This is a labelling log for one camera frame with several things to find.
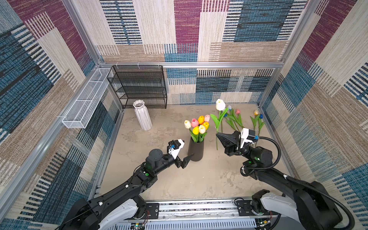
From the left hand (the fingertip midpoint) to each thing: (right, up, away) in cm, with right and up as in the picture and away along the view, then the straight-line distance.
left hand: (188, 145), depth 73 cm
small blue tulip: (+54, +10, +36) cm, 66 cm away
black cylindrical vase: (+6, -4, +15) cm, 16 cm away
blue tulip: (+34, +14, +36) cm, 52 cm away
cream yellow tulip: (+53, +18, +39) cm, 68 cm away
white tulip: (-1, +11, -2) cm, 11 cm away
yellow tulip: (+3, +8, -4) cm, 10 cm away
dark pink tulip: (+38, +13, +36) cm, 54 cm away
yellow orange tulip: (+6, +13, -2) cm, 15 cm away
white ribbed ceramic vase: (-29, +16, +21) cm, 39 cm away
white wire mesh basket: (-53, +15, -3) cm, 55 cm away
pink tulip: (+3, +12, -4) cm, 13 cm away
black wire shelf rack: (-32, +40, +36) cm, 63 cm away
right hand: (+12, +6, -10) cm, 17 cm away
